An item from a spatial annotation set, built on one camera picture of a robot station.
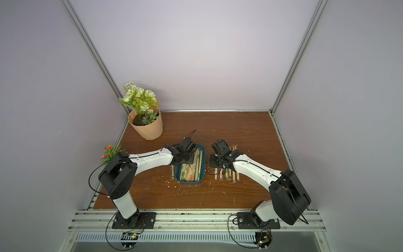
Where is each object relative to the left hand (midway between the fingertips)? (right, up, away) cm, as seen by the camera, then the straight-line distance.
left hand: (193, 157), depth 92 cm
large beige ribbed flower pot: (-28, +15, +3) cm, 32 cm away
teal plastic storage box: (-9, -5, -3) cm, 11 cm away
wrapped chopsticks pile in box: (-1, -7, -4) cm, 9 cm away
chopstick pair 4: (-12, -8, -3) cm, 14 cm away
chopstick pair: (+23, -10, -5) cm, 26 cm away
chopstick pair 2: (+16, -9, -5) cm, 19 cm away
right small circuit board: (+34, -33, -22) cm, 52 cm away
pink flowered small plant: (-41, +6, -14) cm, 44 cm away
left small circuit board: (-28, -32, -21) cm, 48 cm away
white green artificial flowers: (-28, +33, -4) cm, 44 cm away
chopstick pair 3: (+13, -8, -3) cm, 16 cm away
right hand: (+11, +2, -6) cm, 13 cm away
